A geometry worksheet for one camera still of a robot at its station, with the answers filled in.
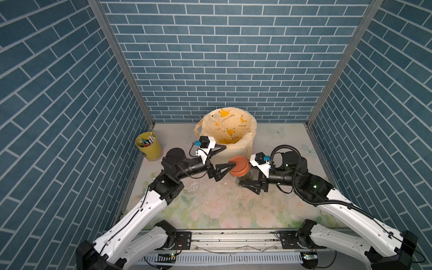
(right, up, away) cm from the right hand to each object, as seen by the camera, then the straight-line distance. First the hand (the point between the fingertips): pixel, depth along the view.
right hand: (246, 173), depth 64 cm
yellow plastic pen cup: (-53, +10, +32) cm, 62 cm away
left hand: (-5, +6, -5) cm, 9 cm away
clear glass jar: (0, 0, -6) cm, 6 cm away
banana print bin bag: (-4, +20, +30) cm, 36 cm away
